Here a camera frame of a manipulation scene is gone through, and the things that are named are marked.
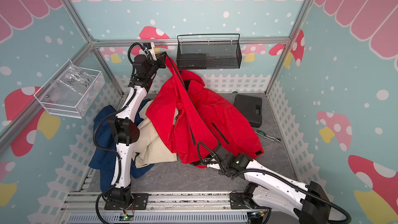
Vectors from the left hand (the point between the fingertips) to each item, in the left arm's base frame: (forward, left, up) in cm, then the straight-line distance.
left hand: (166, 53), depth 88 cm
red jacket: (-29, -19, -25) cm, 43 cm away
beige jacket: (-43, +6, -32) cm, 54 cm away
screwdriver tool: (-34, -65, -37) cm, 82 cm away
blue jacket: (-47, +30, -28) cm, 62 cm away
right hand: (-49, -33, -31) cm, 67 cm away
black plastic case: (-12, -55, -33) cm, 65 cm away
